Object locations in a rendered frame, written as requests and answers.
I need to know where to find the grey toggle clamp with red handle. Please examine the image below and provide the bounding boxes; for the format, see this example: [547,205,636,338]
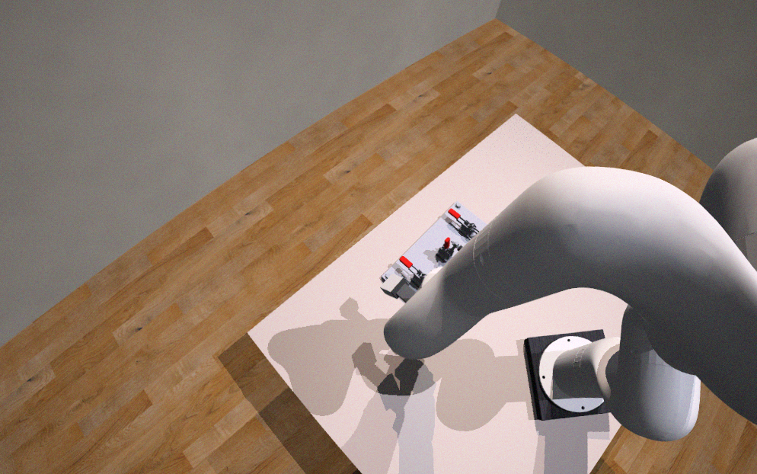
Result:
[448,209,480,238]

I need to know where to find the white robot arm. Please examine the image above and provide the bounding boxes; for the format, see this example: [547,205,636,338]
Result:
[380,138,757,441]

